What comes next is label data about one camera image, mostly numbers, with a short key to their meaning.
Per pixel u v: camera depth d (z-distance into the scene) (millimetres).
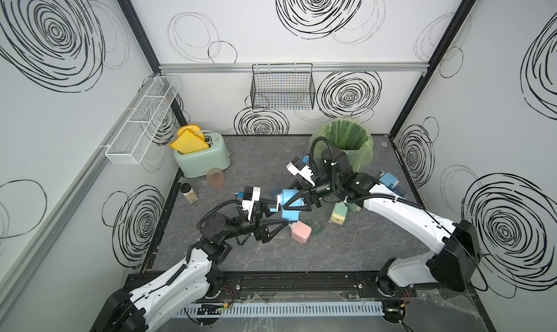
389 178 979
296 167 585
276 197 611
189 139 894
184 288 566
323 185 599
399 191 984
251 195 577
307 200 576
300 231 794
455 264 398
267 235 571
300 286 754
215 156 965
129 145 713
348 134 965
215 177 982
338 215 842
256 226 576
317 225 877
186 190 889
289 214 606
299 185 649
